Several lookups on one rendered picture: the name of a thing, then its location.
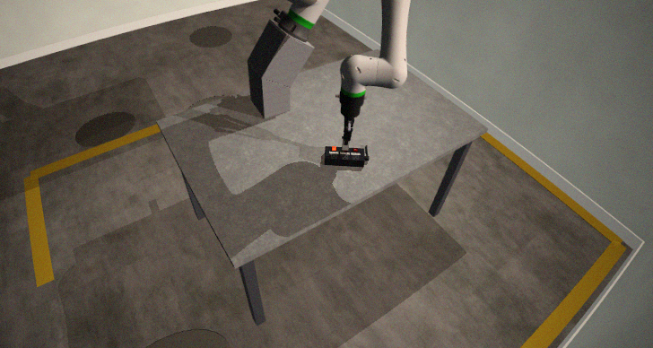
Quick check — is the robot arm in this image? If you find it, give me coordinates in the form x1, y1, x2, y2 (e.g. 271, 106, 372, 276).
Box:
274, 0, 411, 109

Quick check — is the black power strip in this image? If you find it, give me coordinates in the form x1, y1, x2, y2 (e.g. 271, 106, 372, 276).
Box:
325, 145, 369, 167

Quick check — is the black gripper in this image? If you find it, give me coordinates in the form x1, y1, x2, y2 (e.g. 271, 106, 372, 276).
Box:
341, 104, 361, 151

